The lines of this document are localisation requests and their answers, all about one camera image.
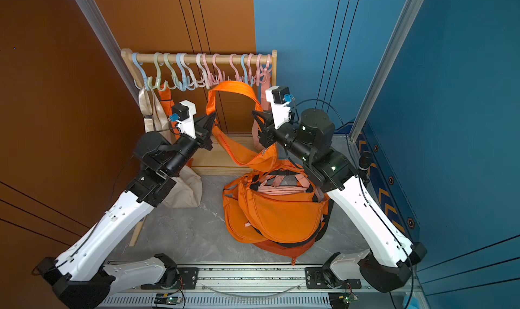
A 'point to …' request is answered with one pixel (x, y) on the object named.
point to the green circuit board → (164, 299)
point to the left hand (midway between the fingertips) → (212, 110)
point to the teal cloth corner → (414, 303)
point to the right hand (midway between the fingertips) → (257, 111)
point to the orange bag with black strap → (285, 207)
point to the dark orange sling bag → (292, 253)
